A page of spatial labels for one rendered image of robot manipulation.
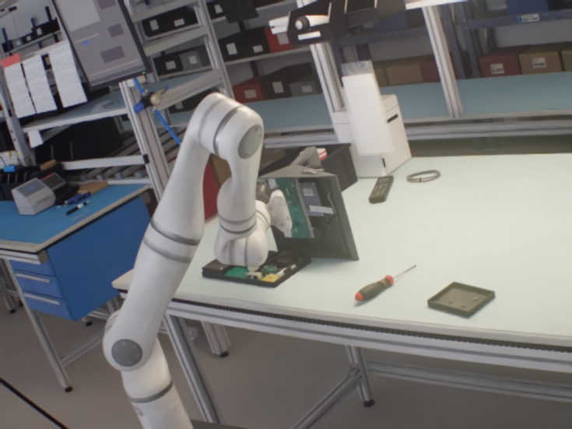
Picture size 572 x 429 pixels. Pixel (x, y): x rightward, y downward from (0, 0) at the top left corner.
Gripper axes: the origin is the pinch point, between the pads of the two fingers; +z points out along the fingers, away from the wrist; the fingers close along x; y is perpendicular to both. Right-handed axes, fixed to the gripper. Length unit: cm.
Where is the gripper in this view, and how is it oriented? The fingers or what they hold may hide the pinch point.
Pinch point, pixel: (276, 186)
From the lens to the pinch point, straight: 174.8
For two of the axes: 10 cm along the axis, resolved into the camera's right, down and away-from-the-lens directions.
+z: 1.3, -3.5, 9.3
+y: -9.5, 2.2, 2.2
